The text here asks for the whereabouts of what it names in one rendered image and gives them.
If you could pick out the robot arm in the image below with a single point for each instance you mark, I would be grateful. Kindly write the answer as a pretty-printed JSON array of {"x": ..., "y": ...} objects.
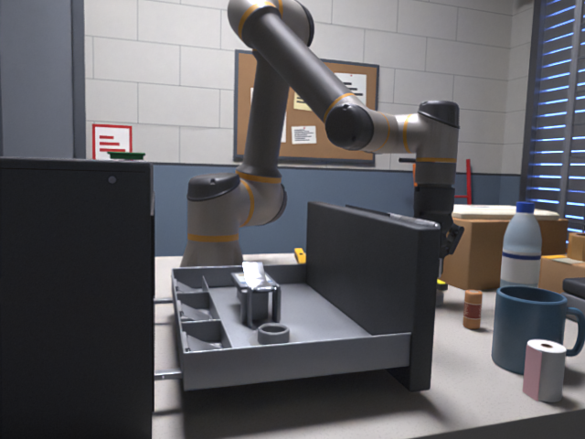
[{"x": 292, "y": 55}]

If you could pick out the cork notice board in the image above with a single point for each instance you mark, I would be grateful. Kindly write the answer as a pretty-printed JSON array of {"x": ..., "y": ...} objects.
[{"x": 356, "y": 78}]

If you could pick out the yellow and grey small cylinder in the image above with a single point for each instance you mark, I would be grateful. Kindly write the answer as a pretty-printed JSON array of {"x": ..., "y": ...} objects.
[{"x": 441, "y": 292}]

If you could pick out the grey door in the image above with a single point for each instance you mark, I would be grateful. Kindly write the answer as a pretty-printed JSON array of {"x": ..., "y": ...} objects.
[{"x": 36, "y": 78}]

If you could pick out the dark cash register body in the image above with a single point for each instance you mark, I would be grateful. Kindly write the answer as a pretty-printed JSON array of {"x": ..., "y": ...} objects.
[{"x": 73, "y": 297}]

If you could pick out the grey round cup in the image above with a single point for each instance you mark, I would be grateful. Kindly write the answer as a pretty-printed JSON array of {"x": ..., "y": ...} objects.
[{"x": 273, "y": 334}]

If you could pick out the small cardboard box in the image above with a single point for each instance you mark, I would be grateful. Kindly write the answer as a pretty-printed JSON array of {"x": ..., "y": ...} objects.
[
  {"x": 560, "y": 272},
  {"x": 577, "y": 246}
]

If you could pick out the brown coin roll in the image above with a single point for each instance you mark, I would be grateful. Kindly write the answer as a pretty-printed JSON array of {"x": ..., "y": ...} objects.
[{"x": 472, "y": 311}]

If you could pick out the black flat device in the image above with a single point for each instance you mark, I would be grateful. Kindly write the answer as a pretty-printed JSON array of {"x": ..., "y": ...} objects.
[{"x": 575, "y": 287}]

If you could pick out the window with blue blinds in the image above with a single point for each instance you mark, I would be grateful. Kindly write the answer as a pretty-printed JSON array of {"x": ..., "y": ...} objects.
[{"x": 555, "y": 110}]

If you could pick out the green round button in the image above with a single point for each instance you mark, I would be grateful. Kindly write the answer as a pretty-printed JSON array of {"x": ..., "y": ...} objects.
[{"x": 127, "y": 156}]

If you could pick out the silver card clip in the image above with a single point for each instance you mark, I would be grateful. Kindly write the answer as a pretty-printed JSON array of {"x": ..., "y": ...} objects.
[{"x": 256, "y": 283}]

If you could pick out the blue mug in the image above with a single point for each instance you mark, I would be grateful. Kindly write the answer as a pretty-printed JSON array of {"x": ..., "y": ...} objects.
[{"x": 525, "y": 329}]

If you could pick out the large cardboard box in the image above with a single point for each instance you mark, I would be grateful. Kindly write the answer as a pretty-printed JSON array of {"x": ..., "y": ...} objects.
[{"x": 480, "y": 247}]

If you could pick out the grey drawer with dark front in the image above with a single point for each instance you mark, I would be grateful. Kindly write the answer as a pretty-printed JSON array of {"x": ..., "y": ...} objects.
[{"x": 365, "y": 274}]

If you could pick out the red hand truck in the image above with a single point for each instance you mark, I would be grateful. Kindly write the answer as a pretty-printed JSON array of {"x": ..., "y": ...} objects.
[{"x": 468, "y": 180}]

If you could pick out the silver drawer rail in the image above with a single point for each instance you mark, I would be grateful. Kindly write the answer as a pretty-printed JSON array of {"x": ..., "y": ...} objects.
[{"x": 166, "y": 375}]

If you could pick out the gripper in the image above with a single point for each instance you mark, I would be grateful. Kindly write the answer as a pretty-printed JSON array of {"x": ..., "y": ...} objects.
[{"x": 434, "y": 201}]

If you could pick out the clear bottle with blue cap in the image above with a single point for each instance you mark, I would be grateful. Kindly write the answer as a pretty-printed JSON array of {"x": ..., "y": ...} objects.
[{"x": 521, "y": 247}]

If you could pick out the yellow and black small block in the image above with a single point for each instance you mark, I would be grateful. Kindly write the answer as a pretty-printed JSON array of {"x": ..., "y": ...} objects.
[{"x": 299, "y": 255}]

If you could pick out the white and pink paper roll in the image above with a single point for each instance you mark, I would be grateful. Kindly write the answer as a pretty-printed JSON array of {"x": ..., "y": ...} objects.
[{"x": 544, "y": 372}]

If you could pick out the red and white wall sign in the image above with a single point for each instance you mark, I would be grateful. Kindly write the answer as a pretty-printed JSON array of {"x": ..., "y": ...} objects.
[{"x": 112, "y": 142}]

